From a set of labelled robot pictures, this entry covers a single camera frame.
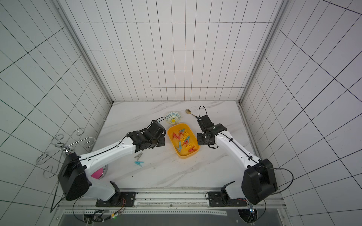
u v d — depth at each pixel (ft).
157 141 2.29
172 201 2.39
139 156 2.87
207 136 1.91
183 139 3.12
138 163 2.80
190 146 3.03
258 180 1.34
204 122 2.12
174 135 3.20
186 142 3.05
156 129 2.03
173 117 3.50
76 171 1.32
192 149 2.98
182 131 3.21
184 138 3.13
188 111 3.72
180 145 3.02
